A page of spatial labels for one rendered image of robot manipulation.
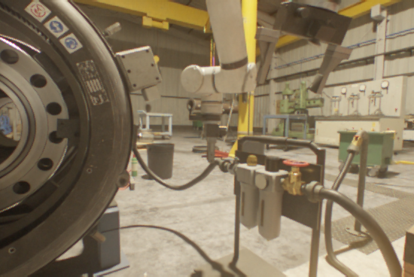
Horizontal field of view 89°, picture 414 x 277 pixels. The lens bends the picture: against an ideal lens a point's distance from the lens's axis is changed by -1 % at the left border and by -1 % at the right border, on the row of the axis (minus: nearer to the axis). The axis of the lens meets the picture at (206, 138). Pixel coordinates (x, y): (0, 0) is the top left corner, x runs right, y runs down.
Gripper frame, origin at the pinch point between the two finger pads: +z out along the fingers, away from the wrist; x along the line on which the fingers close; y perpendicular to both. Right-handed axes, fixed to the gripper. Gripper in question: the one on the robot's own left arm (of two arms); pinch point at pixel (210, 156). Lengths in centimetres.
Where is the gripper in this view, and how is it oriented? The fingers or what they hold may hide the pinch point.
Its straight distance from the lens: 87.4
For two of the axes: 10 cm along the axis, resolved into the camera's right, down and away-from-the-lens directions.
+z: -0.2, 10.0, 0.7
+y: 10.0, 0.2, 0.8
